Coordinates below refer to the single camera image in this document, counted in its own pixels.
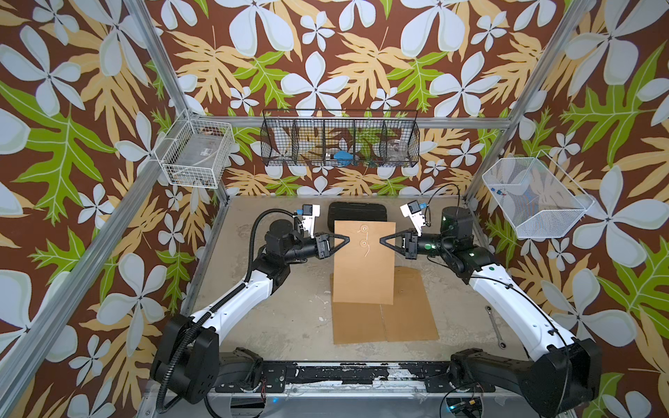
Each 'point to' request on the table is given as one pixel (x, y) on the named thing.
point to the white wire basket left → (193, 152)
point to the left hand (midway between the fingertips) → (349, 238)
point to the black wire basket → (378, 138)
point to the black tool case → (353, 211)
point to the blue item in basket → (343, 158)
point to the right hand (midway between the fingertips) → (382, 242)
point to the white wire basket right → (539, 201)
